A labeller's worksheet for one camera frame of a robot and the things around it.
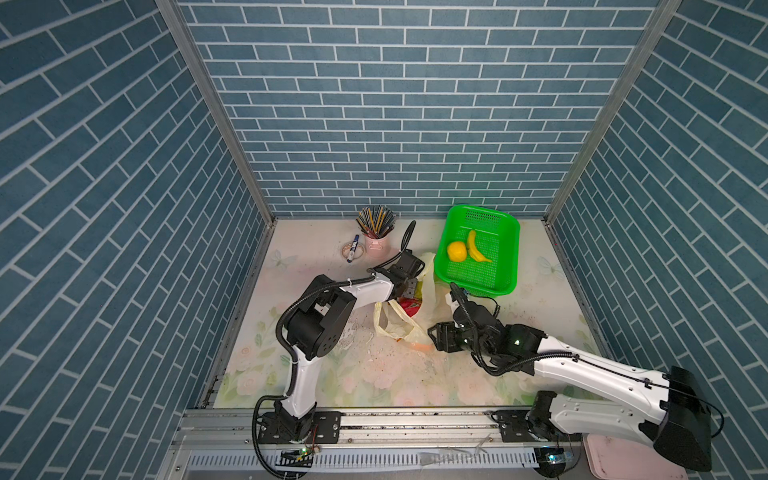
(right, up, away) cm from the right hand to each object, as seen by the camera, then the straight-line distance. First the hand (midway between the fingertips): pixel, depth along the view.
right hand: (432, 329), depth 77 cm
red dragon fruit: (-5, +4, +10) cm, 12 cm away
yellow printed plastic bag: (-6, +3, -1) cm, 7 cm away
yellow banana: (+18, +20, +30) cm, 40 cm away
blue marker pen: (-25, +20, +30) cm, 44 cm away
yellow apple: (+12, +20, +27) cm, 35 cm away
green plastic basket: (+30, +25, +38) cm, 54 cm away
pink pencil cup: (-16, +21, +25) cm, 36 cm away
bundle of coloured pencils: (-17, +30, +28) cm, 44 cm away
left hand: (-6, +9, +23) cm, 25 cm away
